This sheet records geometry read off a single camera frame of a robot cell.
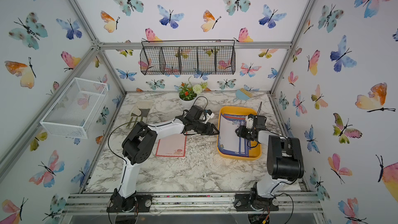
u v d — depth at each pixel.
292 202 0.75
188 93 1.00
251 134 0.73
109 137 1.03
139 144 0.54
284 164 0.47
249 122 0.89
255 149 0.89
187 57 0.98
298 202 0.75
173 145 0.94
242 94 1.21
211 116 0.89
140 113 1.07
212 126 0.85
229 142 0.94
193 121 0.78
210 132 0.83
